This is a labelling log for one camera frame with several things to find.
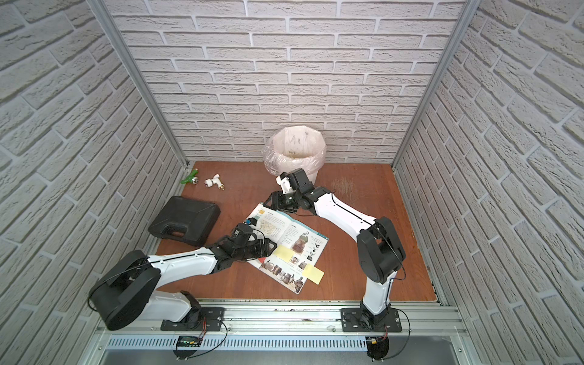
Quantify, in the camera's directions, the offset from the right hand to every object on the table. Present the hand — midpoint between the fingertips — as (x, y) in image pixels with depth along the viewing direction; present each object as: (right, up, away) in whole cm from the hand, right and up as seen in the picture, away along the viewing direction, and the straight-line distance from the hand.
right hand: (271, 204), depth 84 cm
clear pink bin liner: (+8, +25, +19) cm, 33 cm away
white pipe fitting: (-31, +10, +26) cm, 42 cm away
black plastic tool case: (-37, -7, +8) cm, 39 cm away
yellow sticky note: (+4, -20, +4) cm, 21 cm away
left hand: (-2, -14, +4) cm, 15 cm away
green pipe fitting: (-43, +11, +26) cm, 51 cm away
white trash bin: (+9, +25, +19) cm, 33 cm away
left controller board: (-26, -43, -12) cm, 52 cm away
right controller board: (+35, -44, -14) cm, 58 cm away
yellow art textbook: (+6, -12, +10) cm, 17 cm away
